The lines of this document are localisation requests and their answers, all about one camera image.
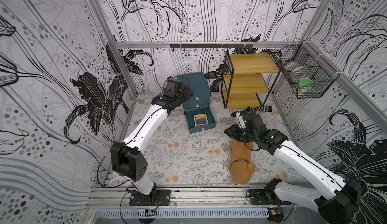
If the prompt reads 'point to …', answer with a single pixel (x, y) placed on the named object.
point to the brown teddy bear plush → (241, 166)
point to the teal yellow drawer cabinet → (197, 110)
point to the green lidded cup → (305, 85)
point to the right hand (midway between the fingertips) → (226, 130)
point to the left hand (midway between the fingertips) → (190, 95)
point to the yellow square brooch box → (200, 119)
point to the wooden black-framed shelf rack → (248, 78)
